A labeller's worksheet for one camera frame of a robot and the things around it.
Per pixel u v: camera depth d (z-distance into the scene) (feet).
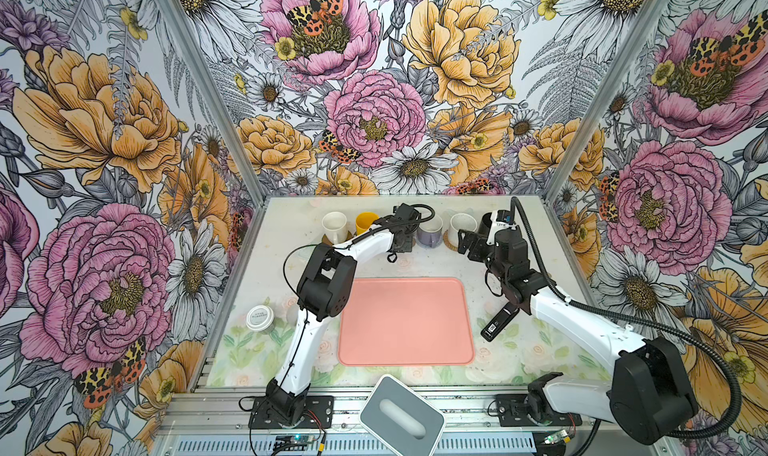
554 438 2.35
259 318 2.73
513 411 2.43
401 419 2.40
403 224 2.72
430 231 3.45
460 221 3.63
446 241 3.56
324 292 1.94
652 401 1.33
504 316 2.89
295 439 2.33
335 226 3.28
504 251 2.16
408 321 2.93
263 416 2.40
